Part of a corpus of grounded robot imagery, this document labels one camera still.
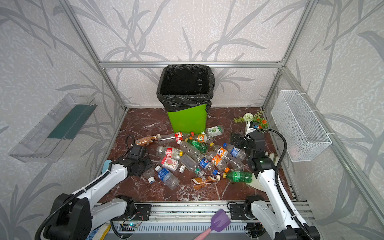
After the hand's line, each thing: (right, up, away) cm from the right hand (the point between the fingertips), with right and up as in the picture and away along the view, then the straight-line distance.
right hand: (239, 130), depth 80 cm
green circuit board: (-55, -45, -9) cm, 72 cm away
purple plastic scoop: (-11, -43, -9) cm, 46 cm away
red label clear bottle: (-44, -14, +9) cm, 47 cm away
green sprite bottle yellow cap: (-20, -12, +12) cm, 26 cm away
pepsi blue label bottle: (-18, -20, +5) cm, 28 cm away
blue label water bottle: (-40, -29, +5) cm, 49 cm away
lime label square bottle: (-11, -2, +22) cm, 25 cm away
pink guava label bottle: (-39, -21, +7) cm, 44 cm away
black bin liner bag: (-33, +28, +18) cm, 47 cm away
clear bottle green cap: (-27, -20, +7) cm, 34 cm away
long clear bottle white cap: (-27, -13, +11) cm, 32 cm away
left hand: (-50, -18, +8) cm, 54 cm away
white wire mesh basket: (+21, -2, -19) cm, 28 cm away
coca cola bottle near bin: (-37, -6, +17) cm, 42 cm away
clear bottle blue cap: (0, -14, +11) cm, 18 cm away
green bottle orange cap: (0, -26, 0) cm, 26 cm away
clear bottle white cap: (-50, -25, +3) cm, 56 cm away
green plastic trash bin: (-27, +5, +17) cm, 32 cm away
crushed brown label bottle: (-21, -28, -2) cm, 35 cm away
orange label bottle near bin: (-20, -6, +15) cm, 26 cm away
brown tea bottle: (-57, -8, +16) cm, 60 cm away
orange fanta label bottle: (-11, -19, +6) cm, 23 cm away
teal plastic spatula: (-78, -22, +9) cm, 82 cm away
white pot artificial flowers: (+16, +4, +7) cm, 18 cm away
